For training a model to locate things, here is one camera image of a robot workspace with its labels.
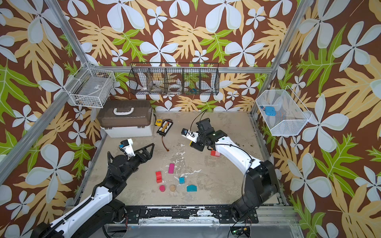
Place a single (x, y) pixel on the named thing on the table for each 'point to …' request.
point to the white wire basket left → (91, 87)
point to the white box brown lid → (125, 118)
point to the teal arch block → (191, 188)
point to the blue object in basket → (270, 111)
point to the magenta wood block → (171, 168)
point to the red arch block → (158, 177)
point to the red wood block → (213, 152)
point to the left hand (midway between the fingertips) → (149, 144)
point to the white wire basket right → (286, 123)
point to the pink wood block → (217, 153)
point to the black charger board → (165, 127)
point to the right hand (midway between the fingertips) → (193, 139)
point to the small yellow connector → (158, 122)
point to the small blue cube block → (181, 180)
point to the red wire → (167, 150)
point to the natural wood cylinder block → (172, 188)
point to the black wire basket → (174, 78)
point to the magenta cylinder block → (162, 188)
